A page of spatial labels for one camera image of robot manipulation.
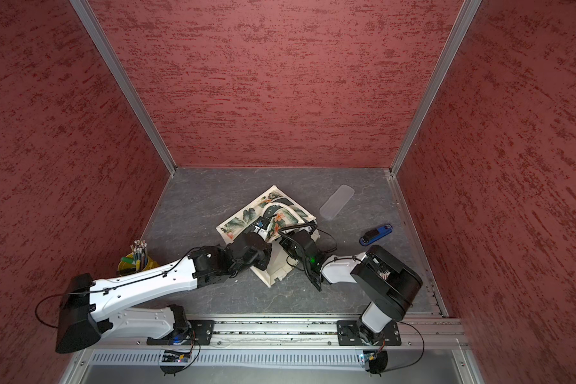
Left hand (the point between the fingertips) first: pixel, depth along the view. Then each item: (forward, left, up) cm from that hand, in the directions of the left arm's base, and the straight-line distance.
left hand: (268, 251), depth 76 cm
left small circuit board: (-27, +30, -18) cm, 44 cm away
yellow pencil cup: (-3, +43, -2) cm, 43 cm away
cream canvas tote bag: (+14, 0, +1) cm, 14 cm away
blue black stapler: (+15, -41, -15) cm, 46 cm away
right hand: (+9, -1, -7) cm, 12 cm away
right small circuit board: (-27, -32, -17) cm, 45 cm away
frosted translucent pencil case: (+33, -28, -16) cm, 46 cm away
